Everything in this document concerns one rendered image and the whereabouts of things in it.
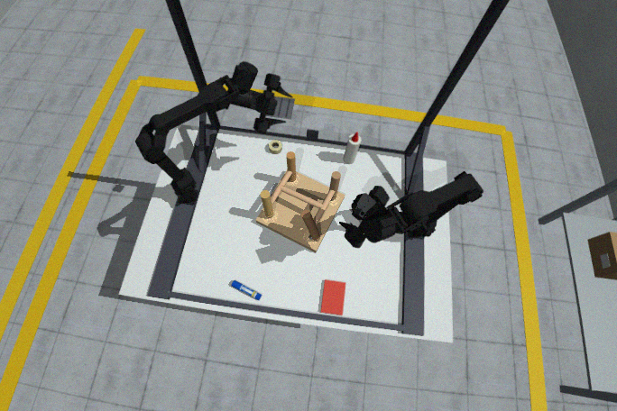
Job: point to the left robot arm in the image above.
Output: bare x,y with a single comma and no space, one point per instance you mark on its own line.
418,209

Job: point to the flat red rectangular pad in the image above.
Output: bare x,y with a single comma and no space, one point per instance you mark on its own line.
333,297

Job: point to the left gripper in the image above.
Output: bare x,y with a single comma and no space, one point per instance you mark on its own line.
354,234

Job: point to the grey bottle with red cone cap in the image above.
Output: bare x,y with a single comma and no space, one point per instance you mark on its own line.
351,148

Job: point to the blue glue stick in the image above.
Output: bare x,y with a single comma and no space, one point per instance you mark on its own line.
246,290

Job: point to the beige roll of masking tape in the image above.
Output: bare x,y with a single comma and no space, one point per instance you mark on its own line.
275,150

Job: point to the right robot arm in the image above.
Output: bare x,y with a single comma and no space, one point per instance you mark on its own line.
211,98

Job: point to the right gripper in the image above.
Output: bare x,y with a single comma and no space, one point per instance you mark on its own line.
273,83

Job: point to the tan square wooden stool seat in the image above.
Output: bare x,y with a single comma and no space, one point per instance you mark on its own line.
287,220

